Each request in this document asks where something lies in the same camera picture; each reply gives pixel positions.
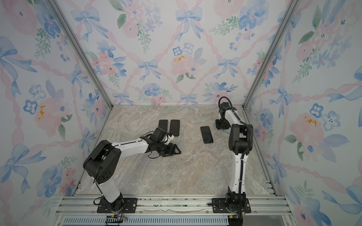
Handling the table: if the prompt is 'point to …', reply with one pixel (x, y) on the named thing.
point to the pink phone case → (163, 124)
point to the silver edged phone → (162, 124)
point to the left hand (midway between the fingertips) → (178, 152)
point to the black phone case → (175, 127)
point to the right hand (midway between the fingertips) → (222, 127)
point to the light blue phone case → (228, 130)
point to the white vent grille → (147, 221)
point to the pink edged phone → (206, 134)
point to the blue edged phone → (175, 127)
